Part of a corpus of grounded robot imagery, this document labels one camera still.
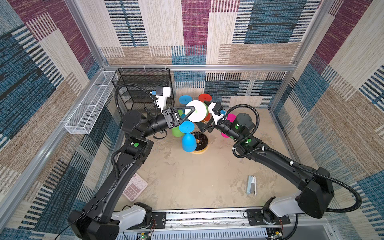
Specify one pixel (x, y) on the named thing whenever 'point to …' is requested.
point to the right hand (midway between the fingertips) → (199, 110)
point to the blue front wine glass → (189, 142)
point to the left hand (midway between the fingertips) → (195, 110)
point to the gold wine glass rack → (202, 143)
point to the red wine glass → (205, 97)
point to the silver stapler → (251, 185)
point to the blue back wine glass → (185, 99)
